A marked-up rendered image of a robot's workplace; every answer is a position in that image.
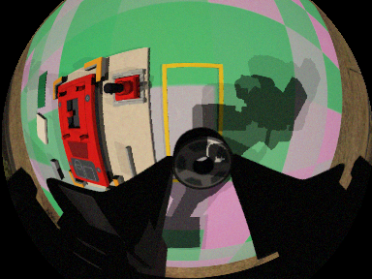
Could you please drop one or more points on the yellow rectangular outline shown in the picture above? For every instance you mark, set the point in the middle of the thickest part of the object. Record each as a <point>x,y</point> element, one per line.
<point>165,99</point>

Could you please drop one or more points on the dark green flat square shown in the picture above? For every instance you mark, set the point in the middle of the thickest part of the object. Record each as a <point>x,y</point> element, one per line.
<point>42,90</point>

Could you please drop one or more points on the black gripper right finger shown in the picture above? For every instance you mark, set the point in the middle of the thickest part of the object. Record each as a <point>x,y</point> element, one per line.
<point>274,203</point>

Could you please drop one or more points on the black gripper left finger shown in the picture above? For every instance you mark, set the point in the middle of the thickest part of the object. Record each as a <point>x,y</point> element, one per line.
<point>133,213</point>

